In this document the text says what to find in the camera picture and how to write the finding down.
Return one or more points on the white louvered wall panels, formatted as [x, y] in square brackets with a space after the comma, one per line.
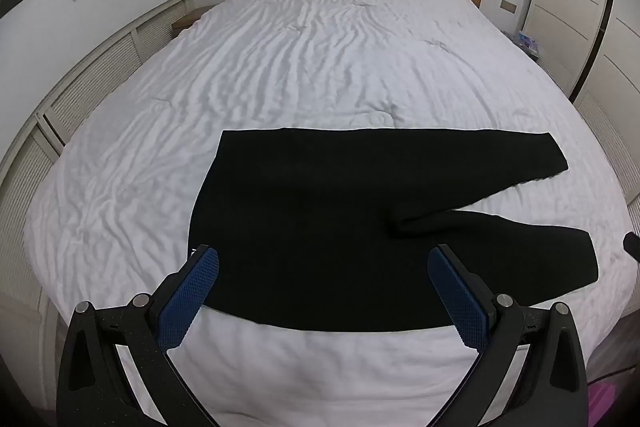
[90, 77]

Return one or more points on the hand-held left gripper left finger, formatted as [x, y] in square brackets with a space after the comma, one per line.
[187, 302]

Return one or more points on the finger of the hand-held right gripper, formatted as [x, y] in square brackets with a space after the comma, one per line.
[634, 246]

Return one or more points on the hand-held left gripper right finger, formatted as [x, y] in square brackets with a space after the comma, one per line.
[460, 302]

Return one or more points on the beige wall switch panel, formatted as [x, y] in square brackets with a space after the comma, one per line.
[507, 5]

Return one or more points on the white bed duvet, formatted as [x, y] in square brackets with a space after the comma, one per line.
[320, 57]

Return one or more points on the pink mat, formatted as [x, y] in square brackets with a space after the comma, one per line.
[607, 407]

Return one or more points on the colourful small packets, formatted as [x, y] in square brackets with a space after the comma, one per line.
[529, 43]

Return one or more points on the black pants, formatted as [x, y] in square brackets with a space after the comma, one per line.
[320, 217]

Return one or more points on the wooden nightstand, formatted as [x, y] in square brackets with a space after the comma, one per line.
[190, 18]

